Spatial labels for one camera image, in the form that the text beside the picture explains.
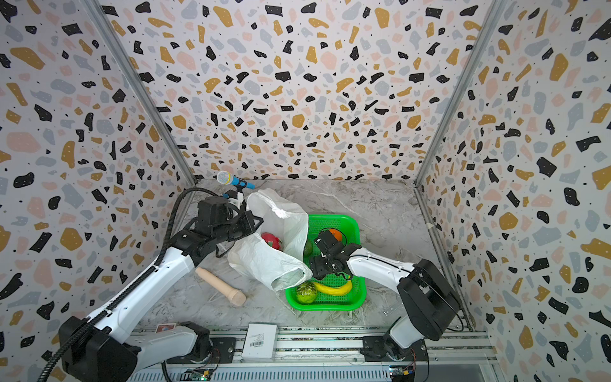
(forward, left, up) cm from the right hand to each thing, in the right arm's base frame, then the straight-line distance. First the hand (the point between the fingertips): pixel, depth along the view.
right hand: (317, 261), depth 88 cm
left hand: (+6, +17, +21) cm, 27 cm away
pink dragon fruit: (+7, +17, +1) cm, 18 cm away
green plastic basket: (-12, -13, -5) cm, 19 cm away
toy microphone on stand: (+23, +34, +20) cm, 45 cm away
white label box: (-26, +16, 0) cm, 31 cm away
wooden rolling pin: (-13, +27, -2) cm, 30 cm away
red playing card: (-22, +48, -3) cm, 53 cm away
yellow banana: (-10, -7, -3) cm, 12 cm away
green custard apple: (-12, +3, +2) cm, 13 cm away
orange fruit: (-1, -6, +20) cm, 21 cm away
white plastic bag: (-7, +12, +16) cm, 21 cm away
